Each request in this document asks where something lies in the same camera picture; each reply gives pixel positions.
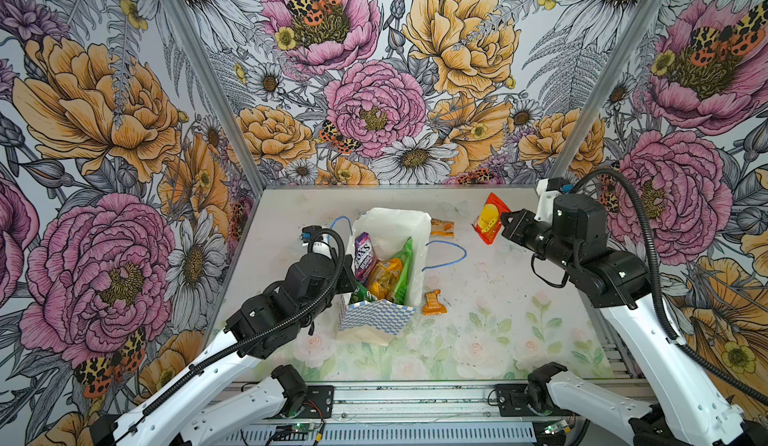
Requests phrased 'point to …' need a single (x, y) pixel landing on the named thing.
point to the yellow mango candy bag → (383, 276)
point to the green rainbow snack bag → (361, 294)
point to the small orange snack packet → (432, 305)
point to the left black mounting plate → (318, 402)
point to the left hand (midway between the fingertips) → (351, 268)
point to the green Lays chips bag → (405, 256)
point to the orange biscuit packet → (442, 228)
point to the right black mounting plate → (512, 399)
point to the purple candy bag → (365, 259)
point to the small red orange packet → (488, 221)
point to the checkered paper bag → (386, 251)
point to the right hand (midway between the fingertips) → (499, 225)
